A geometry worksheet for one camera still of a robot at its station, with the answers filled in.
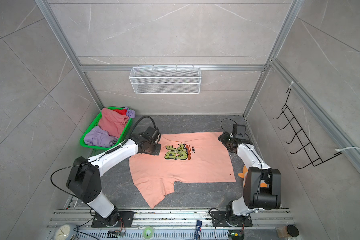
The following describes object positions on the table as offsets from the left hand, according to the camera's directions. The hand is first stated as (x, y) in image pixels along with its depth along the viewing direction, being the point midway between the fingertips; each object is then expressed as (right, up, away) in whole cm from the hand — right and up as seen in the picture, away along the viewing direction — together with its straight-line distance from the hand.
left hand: (156, 146), depth 89 cm
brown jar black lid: (+62, -33, -26) cm, 75 cm away
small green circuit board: (+42, -40, -19) cm, 61 cm away
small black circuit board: (-17, -40, -18) cm, 47 cm away
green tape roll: (+1, -38, -18) cm, 42 cm away
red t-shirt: (-27, +23, +17) cm, 39 cm away
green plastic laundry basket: (-24, +9, +12) cm, 28 cm away
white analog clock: (-38, -36, -22) cm, 57 cm away
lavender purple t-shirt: (-42, +5, +10) cm, 43 cm away
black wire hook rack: (+71, +2, -24) cm, 75 cm away
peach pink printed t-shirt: (+24, -8, +7) cm, 27 cm away
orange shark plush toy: (+51, -17, -3) cm, 54 cm away
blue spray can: (+23, -37, -19) cm, 48 cm away
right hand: (+40, +6, +3) cm, 41 cm away
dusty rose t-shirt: (-34, +16, +15) cm, 40 cm away
